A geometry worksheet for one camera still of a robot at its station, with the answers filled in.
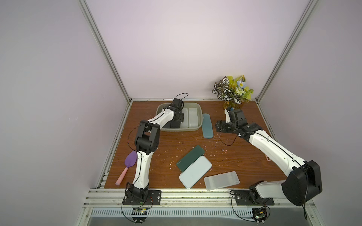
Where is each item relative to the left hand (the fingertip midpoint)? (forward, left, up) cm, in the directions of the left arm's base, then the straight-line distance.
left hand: (180, 117), depth 104 cm
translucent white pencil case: (-5, -3, -3) cm, 7 cm away
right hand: (-15, -27, +14) cm, 33 cm away
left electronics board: (-59, +19, -9) cm, 63 cm away
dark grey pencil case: (-6, +6, -2) cm, 8 cm away
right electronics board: (-58, -43, -6) cm, 73 cm away
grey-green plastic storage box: (+2, -10, -2) cm, 11 cm away
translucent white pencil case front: (-43, -26, -3) cm, 50 cm away
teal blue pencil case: (-7, -20, -2) cm, 22 cm away
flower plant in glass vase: (+6, -36, +20) cm, 42 cm away
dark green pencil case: (-30, -8, -3) cm, 31 cm away
